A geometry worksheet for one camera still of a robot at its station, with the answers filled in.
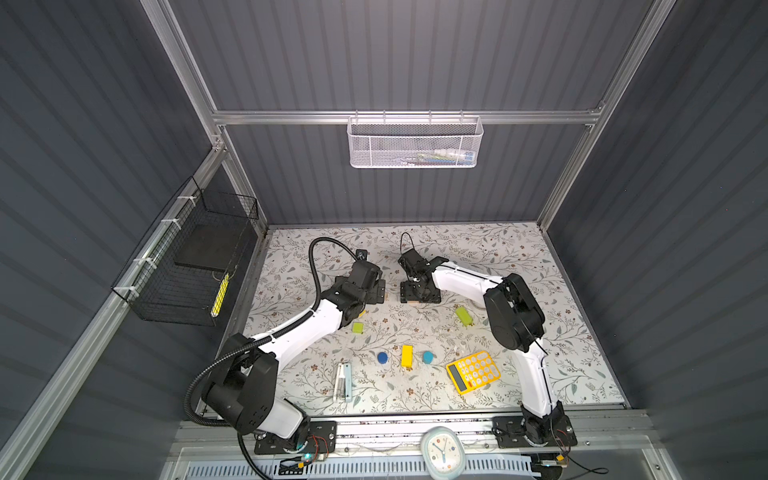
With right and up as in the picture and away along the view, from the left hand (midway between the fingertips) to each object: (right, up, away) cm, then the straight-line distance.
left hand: (364, 282), depth 88 cm
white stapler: (-5, -26, -9) cm, 28 cm away
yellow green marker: (-32, -3, -21) cm, 38 cm away
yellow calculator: (+31, -25, -5) cm, 40 cm away
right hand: (+16, -7, +12) cm, 21 cm away
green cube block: (-2, -15, +5) cm, 16 cm away
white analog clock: (+20, -38, -19) cm, 47 cm away
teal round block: (+18, -22, -2) cm, 29 cm away
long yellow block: (+13, -21, -1) cm, 25 cm away
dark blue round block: (+5, -22, -1) cm, 23 cm away
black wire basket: (-44, +4, -16) cm, 47 cm away
